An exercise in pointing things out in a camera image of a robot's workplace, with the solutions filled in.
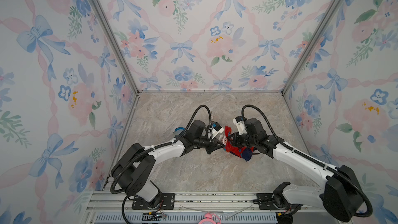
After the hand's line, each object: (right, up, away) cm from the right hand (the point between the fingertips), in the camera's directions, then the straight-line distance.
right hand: (228, 137), depth 82 cm
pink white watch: (-4, 0, -3) cm, 5 cm away
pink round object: (-11, -33, -12) cm, 37 cm away
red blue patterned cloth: (+9, -9, +3) cm, 13 cm away
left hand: (-3, -4, -3) cm, 5 cm away
